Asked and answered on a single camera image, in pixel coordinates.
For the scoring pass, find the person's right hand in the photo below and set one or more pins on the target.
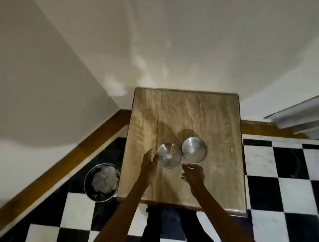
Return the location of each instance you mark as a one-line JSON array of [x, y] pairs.
[[195, 175]]

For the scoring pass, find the person's left hand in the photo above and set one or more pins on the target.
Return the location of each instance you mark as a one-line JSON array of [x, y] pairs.
[[149, 168]]

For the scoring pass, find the metal bowl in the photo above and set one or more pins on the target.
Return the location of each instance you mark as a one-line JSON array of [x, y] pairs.
[[172, 159], [197, 145]]

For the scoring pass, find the person's right forearm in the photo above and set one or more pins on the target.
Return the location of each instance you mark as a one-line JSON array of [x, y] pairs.
[[216, 214]]

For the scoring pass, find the person's left forearm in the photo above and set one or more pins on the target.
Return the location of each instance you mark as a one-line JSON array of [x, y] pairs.
[[124, 212]]

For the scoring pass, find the person's dark trousers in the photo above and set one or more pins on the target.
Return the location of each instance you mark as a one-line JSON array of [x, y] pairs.
[[172, 224]]

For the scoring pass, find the crumpled white paper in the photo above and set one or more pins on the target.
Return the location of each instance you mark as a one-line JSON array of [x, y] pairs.
[[104, 180]]

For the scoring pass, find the beige marble table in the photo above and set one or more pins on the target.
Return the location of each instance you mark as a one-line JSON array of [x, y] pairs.
[[214, 117]]

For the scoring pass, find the round metal waste bin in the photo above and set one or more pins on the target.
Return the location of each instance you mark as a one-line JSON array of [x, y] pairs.
[[87, 185]]

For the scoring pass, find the brown wooden baseboard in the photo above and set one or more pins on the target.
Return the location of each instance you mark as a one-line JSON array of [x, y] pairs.
[[62, 169], [264, 129]]

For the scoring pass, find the white door frame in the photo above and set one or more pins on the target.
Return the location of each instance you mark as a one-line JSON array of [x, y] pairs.
[[296, 114]]

